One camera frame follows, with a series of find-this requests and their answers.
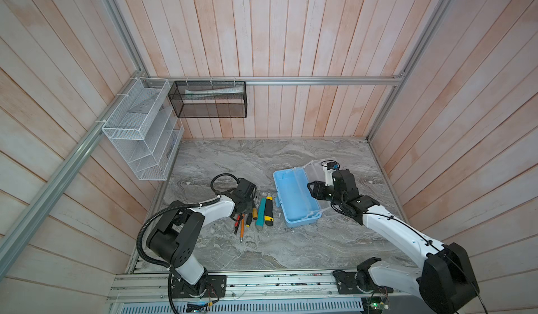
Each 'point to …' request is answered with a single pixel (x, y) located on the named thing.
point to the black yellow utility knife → (269, 218)
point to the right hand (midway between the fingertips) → (312, 184)
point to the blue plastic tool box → (299, 206)
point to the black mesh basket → (209, 99)
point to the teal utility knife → (261, 216)
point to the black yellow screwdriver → (253, 214)
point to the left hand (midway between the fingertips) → (244, 208)
